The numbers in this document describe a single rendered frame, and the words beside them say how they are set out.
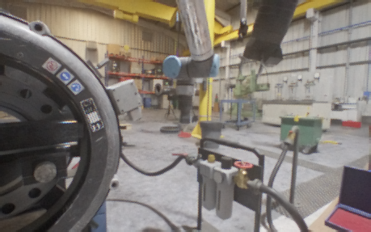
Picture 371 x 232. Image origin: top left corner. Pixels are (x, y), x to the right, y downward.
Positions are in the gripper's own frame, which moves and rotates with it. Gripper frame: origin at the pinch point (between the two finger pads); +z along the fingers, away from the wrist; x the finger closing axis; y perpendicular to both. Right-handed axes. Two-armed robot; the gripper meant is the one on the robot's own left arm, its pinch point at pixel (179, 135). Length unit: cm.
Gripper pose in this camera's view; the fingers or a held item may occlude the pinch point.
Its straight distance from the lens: 96.5
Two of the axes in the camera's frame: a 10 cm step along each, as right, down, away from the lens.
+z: -0.2, 10.0, 0.8
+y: 9.9, 0.1, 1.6
